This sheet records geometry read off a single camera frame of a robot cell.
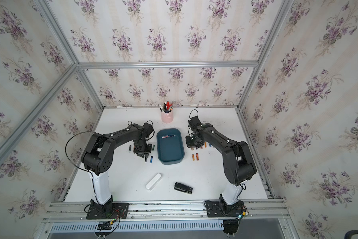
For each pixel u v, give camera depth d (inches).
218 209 28.7
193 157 36.5
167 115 40.7
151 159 35.8
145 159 35.7
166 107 42.3
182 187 31.3
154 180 31.5
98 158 20.2
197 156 36.6
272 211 29.4
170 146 38.0
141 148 32.2
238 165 18.6
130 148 37.8
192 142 31.3
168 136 40.0
